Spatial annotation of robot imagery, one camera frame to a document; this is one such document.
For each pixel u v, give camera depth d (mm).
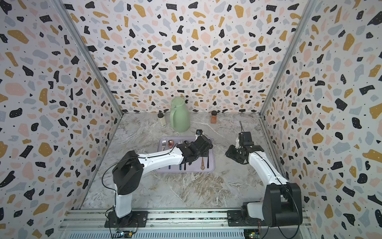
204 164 942
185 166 923
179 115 953
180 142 1032
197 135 800
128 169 522
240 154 634
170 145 1003
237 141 831
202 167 923
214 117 1132
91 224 738
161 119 1092
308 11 721
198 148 674
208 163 944
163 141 1032
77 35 783
